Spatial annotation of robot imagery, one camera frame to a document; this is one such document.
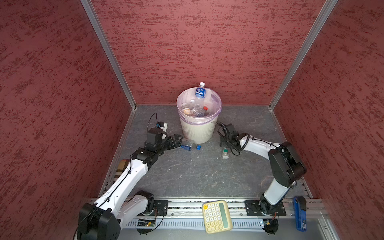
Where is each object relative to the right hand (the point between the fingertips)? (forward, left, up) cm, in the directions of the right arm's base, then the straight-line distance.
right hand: (224, 145), depth 95 cm
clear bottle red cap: (+22, +12, +12) cm, 27 cm away
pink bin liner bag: (+20, +7, +21) cm, 29 cm away
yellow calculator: (-39, +10, 0) cm, 40 cm away
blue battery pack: (-36, -32, +1) cm, 48 cm away
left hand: (-5, +30, +14) cm, 33 cm away
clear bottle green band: (-6, 0, 0) cm, 6 cm away
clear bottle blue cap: (0, +23, +1) cm, 23 cm away
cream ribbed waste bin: (+1, +17, +11) cm, 20 cm away
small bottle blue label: (+12, +17, +23) cm, 31 cm away
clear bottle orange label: (+13, +24, +21) cm, 35 cm away
